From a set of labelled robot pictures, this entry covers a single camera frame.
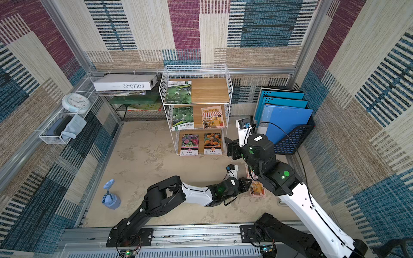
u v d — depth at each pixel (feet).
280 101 2.90
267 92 3.01
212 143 3.45
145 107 3.27
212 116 2.85
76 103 2.47
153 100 3.09
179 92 2.44
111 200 2.53
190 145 3.44
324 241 1.23
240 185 2.28
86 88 2.83
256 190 2.77
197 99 2.34
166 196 1.82
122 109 3.82
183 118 2.85
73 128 2.23
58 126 2.13
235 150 1.82
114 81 2.61
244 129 1.70
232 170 2.66
